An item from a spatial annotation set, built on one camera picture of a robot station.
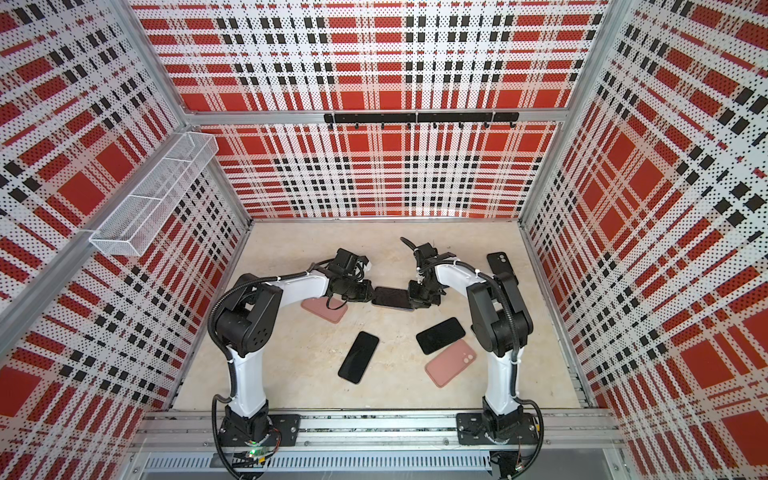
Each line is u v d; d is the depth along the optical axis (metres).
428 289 0.82
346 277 0.86
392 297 0.95
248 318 0.53
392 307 0.96
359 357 0.86
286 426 0.74
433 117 0.89
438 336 0.93
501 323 0.52
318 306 0.84
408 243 0.88
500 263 1.08
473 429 0.73
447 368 0.85
